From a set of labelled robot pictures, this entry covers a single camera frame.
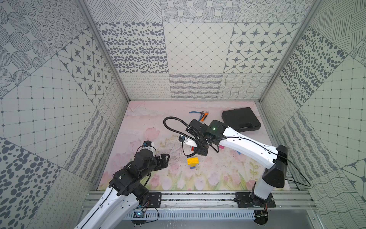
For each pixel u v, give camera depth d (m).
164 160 0.66
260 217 0.70
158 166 0.65
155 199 0.73
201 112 1.14
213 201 0.75
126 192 0.48
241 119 1.06
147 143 0.66
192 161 0.78
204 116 1.10
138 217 0.72
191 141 0.65
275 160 0.42
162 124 0.60
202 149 0.65
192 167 0.85
